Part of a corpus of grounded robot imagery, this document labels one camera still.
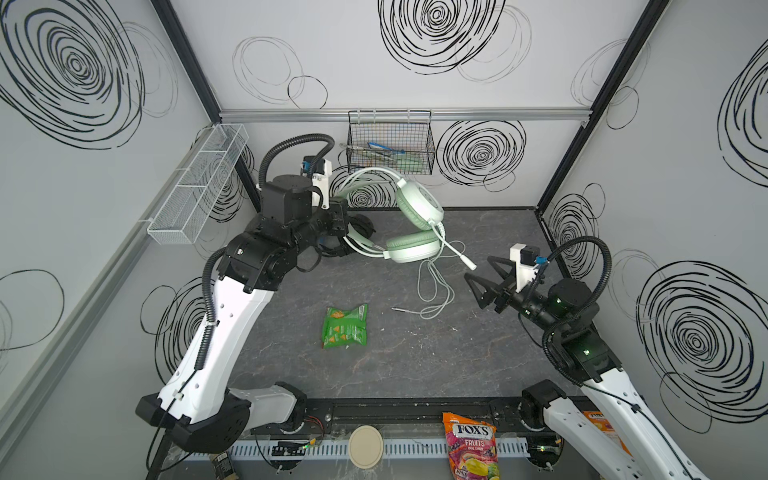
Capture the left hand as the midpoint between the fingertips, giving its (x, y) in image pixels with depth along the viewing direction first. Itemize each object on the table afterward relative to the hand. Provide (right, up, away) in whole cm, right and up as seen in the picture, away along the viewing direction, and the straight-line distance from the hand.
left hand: (349, 202), depth 61 cm
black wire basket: (+12, +24, +35) cm, 45 cm away
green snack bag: (-4, -33, +23) cm, 41 cm away
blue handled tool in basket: (+4, +21, +30) cm, 37 cm away
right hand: (+27, -14, +4) cm, 31 cm away
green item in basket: (+15, +15, +26) cm, 33 cm away
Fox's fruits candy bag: (+27, -55, +5) cm, 61 cm away
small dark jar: (-29, -58, +4) cm, 65 cm away
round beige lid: (+3, -53, +3) cm, 53 cm away
